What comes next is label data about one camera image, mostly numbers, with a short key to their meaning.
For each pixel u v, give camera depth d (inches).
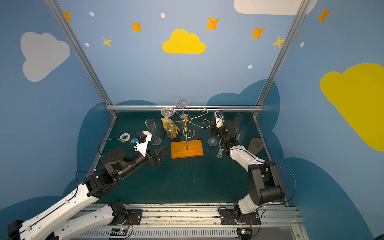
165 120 45.0
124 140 41.0
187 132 39.8
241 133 33.2
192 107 31.9
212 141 39.9
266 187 17.8
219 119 29.6
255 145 38.5
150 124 34.7
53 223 16.0
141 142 19.7
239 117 34.8
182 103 31.5
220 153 38.9
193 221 28.9
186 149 39.1
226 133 26.7
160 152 21.9
